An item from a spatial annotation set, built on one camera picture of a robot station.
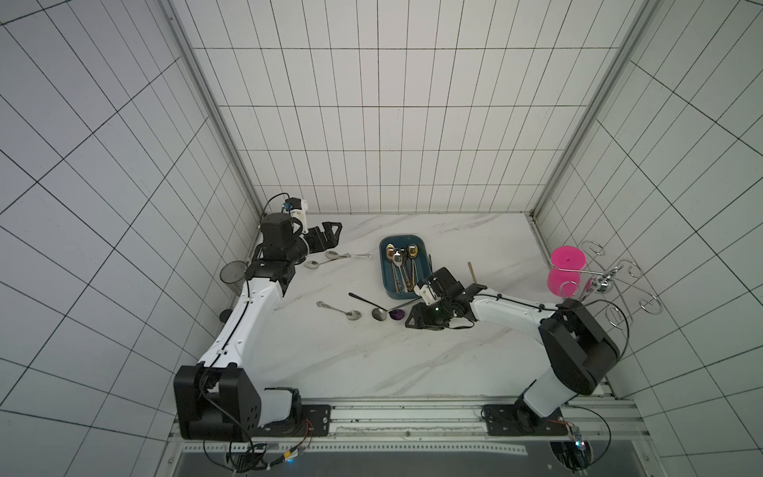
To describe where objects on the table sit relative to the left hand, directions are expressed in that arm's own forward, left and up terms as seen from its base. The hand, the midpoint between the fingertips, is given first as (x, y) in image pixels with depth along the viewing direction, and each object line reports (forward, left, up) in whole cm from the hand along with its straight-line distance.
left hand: (328, 233), depth 81 cm
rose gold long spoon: (+5, -47, -26) cm, 54 cm away
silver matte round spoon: (-13, -15, -25) cm, 31 cm away
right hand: (-18, -22, -22) cm, 35 cm away
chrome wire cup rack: (-15, -67, +3) cm, 69 cm away
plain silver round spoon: (+6, +10, -24) cm, 27 cm away
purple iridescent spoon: (-13, -19, -24) cm, 33 cm away
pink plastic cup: (-10, -64, -5) cm, 65 cm away
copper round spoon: (+11, -18, -23) cm, 31 cm away
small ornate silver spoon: (-13, -6, -24) cm, 28 cm away
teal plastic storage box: (+6, -29, -24) cm, 38 cm away
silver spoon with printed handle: (+11, +3, -25) cm, 27 cm away
